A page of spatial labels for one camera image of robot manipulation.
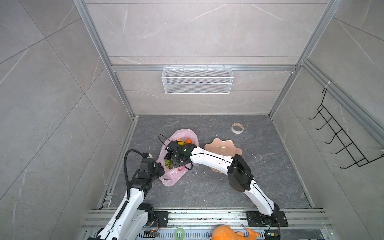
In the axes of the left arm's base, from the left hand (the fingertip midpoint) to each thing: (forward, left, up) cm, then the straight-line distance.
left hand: (160, 163), depth 85 cm
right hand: (+3, -9, -3) cm, 10 cm away
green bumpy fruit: (+1, -4, -3) cm, 5 cm away
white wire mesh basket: (+50, -24, +22) cm, 60 cm away
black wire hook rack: (-2, -88, +25) cm, 91 cm away
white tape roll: (+31, -54, -8) cm, 63 cm away
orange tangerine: (+17, -16, -3) cm, 24 cm away
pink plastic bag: (-7, -5, -2) cm, 9 cm away
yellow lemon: (+8, -11, +10) cm, 17 cm away
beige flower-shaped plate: (+12, -41, -5) cm, 44 cm away
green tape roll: (-33, -11, -8) cm, 36 cm away
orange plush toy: (-34, -32, +1) cm, 47 cm away
